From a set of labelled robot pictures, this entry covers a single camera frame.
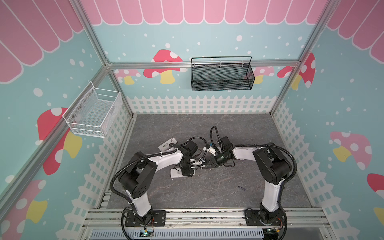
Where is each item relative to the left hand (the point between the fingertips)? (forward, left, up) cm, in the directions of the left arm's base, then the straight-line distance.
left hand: (188, 171), depth 90 cm
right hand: (+1, -9, +4) cm, 10 cm away
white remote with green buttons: (-2, +7, +2) cm, 8 cm away
